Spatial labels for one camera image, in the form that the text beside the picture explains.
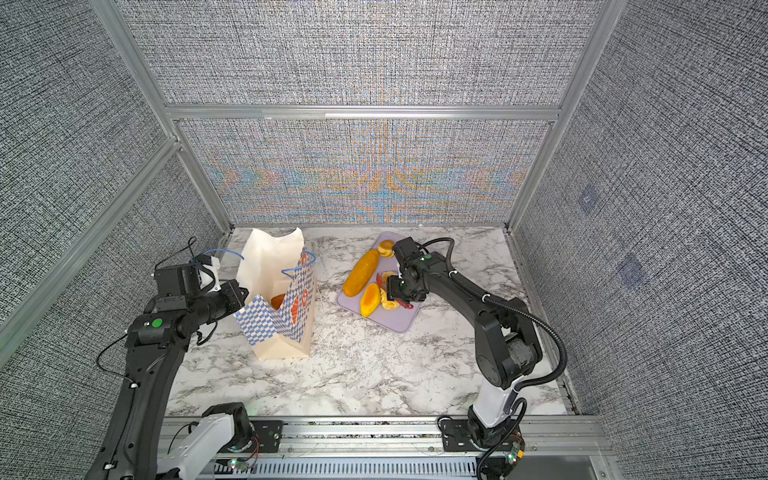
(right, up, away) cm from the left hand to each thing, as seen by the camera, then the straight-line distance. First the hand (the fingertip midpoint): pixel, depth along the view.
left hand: (248, 289), depth 74 cm
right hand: (+38, -3, +16) cm, 41 cm away
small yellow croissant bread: (+34, +10, +32) cm, 48 cm away
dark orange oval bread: (+9, -2, -6) cm, 11 cm away
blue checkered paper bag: (-1, 0, +24) cm, 24 cm away
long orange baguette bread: (+27, +3, +26) cm, 38 cm away
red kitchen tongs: (+33, -2, +21) cm, 39 cm away
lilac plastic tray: (+38, -11, +18) cm, 44 cm away
